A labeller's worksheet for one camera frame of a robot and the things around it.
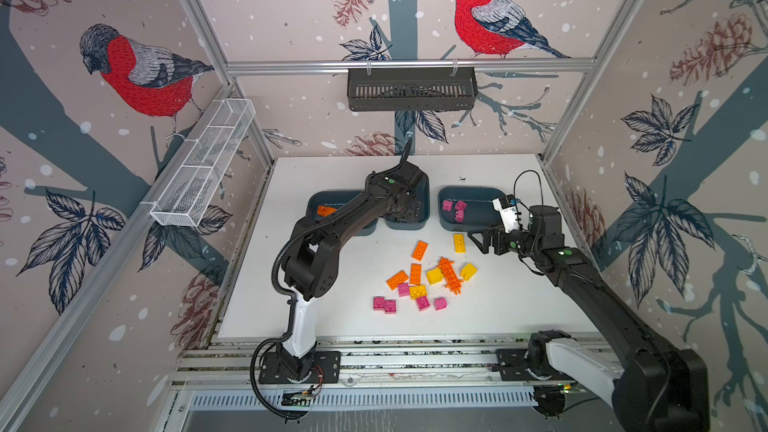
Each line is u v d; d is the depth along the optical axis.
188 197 0.71
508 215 0.73
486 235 0.72
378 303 0.83
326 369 0.73
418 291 0.86
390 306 0.83
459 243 0.97
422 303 0.84
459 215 1.01
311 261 0.51
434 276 0.88
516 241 0.70
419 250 0.95
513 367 0.73
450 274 0.88
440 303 0.83
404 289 0.86
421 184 0.76
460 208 1.03
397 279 0.88
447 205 1.03
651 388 0.38
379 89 1.07
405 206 0.78
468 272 0.90
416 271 0.90
